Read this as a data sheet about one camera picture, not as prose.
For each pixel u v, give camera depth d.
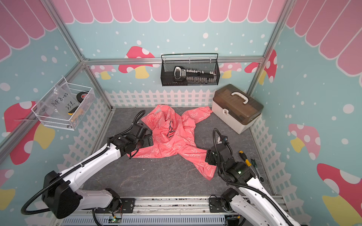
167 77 0.87
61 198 0.40
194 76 0.88
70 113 0.65
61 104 0.69
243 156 0.91
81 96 0.80
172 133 1.00
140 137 0.64
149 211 0.73
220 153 0.52
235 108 0.94
